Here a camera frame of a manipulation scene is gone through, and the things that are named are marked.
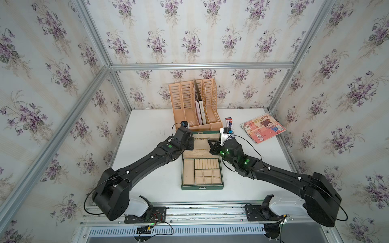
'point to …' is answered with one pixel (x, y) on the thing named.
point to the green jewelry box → (200, 169)
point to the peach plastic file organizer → (183, 95)
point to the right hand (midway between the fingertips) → (209, 141)
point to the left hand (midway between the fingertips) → (193, 141)
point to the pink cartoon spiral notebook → (262, 128)
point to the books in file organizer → (200, 105)
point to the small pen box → (229, 123)
